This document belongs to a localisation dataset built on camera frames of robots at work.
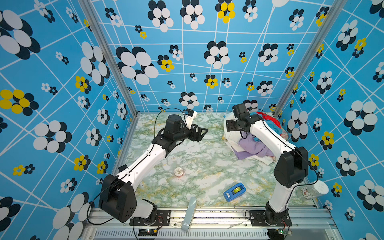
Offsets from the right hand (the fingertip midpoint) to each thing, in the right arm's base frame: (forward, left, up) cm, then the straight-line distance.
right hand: (234, 125), depth 92 cm
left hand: (-11, +20, +11) cm, 25 cm away
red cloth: (+18, -30, -13) cm, 37 cm away
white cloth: (-2, 0, -11) cm, 11 cm away
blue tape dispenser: (-36, +4, -13) cm, 38 cm away
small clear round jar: (-25, +34, -13) cm, 44 cm away
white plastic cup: (-38, -33, -1) cm, 50 cm away
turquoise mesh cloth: (+3, -26, -5) cm, 27 cm away
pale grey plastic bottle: (-47, +27, -12) cm, 55 cm away
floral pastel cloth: (+5, -39, -16) cm, 42 cm away
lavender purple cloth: (-12, -8, -7) cm, 16 cm away
